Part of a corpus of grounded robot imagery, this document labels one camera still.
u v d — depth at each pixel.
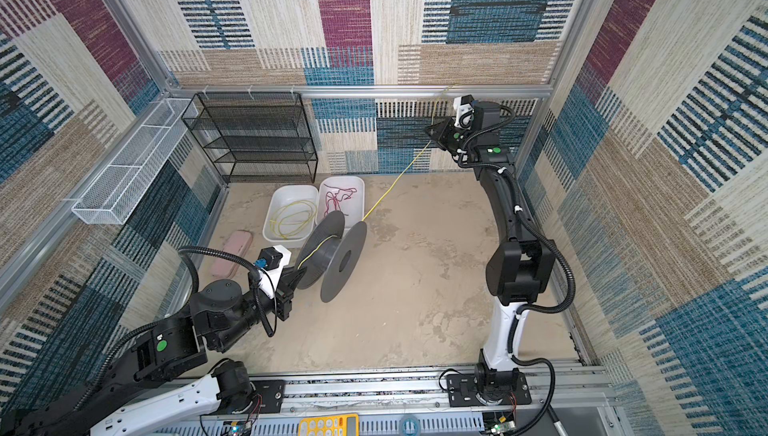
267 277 0.48
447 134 0.73
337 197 1.12
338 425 0.69
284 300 0.55
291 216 1.08
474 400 0.73
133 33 0.79
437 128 0.73
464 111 0.75
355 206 1.10
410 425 0.70
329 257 0.66
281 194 1.10
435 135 0.74
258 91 0.92
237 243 1.00
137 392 0.44
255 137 1.10
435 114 1.05
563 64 0.87
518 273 0.51
